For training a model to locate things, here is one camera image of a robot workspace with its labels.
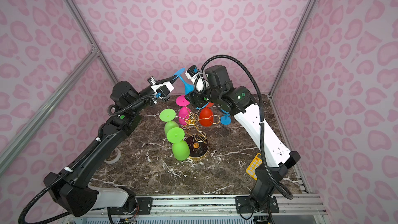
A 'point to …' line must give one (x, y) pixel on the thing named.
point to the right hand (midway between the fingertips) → (192, 90)
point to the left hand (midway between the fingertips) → (174, 70)
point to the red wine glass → (206, 117)
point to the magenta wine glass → (184, 113)
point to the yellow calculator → (251, 170)
